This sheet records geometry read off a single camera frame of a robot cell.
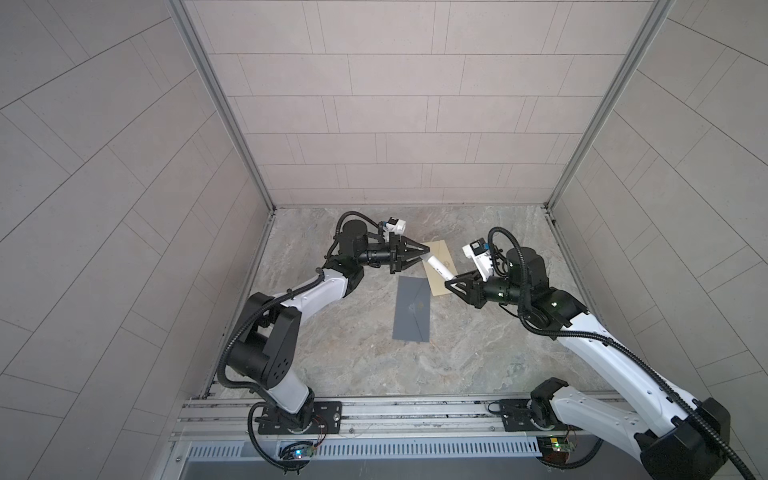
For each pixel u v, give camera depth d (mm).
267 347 437
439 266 702
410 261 721
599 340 466
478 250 631
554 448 680
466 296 645
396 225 756
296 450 648
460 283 689
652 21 723
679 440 364
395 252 678
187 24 726
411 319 875
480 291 611
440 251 1018
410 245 722
